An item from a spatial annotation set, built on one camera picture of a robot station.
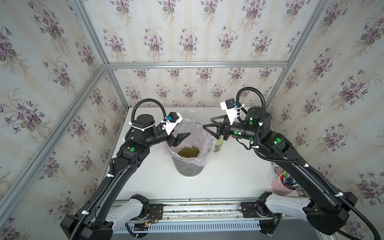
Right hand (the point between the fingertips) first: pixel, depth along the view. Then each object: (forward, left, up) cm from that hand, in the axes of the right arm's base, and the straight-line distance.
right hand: (211, 123), depth 59 cm
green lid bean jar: (+8, -8, -30) cm, 32 cm away
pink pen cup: (-16, -36, -32) cm, 51 cm away
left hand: (+2, +11, -5) cm, 13 cm away
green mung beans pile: (+6, +10, -36) cm, 37 cm away
